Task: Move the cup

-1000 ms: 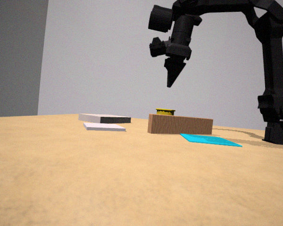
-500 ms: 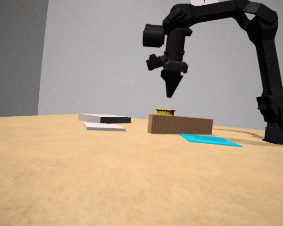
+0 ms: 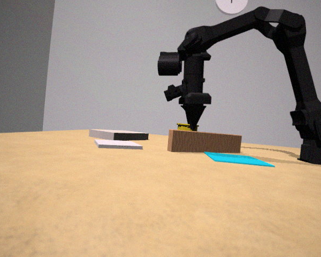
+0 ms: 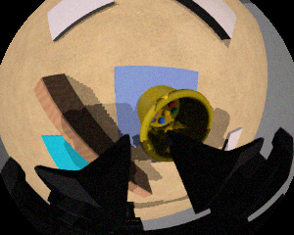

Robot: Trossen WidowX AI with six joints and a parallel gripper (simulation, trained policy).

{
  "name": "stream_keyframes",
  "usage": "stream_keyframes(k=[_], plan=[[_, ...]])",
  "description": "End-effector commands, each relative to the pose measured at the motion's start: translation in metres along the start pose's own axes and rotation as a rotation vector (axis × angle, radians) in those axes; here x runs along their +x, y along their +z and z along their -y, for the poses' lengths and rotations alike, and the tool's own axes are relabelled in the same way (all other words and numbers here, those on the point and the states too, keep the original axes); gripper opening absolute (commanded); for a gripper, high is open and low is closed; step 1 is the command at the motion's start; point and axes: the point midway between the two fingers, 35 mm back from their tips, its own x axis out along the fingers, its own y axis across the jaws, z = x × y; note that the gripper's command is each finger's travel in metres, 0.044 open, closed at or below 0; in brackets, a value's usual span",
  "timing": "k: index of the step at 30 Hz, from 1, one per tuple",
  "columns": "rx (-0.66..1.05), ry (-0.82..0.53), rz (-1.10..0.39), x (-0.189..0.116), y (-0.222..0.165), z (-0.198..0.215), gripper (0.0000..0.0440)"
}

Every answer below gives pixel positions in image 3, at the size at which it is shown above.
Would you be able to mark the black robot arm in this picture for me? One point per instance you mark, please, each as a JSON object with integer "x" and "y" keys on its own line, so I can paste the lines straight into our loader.
{"x": 288, "y": 37}

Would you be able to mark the white flat slab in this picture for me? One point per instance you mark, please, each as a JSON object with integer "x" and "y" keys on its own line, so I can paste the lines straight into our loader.
{"x": 115, "y": 144}

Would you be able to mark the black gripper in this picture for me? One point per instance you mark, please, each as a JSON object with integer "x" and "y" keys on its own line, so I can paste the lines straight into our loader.
{"x": 193, "y": 102}

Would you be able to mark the brown rectangular block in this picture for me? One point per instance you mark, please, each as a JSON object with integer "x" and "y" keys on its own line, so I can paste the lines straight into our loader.
{"x": 200, "y": 142}

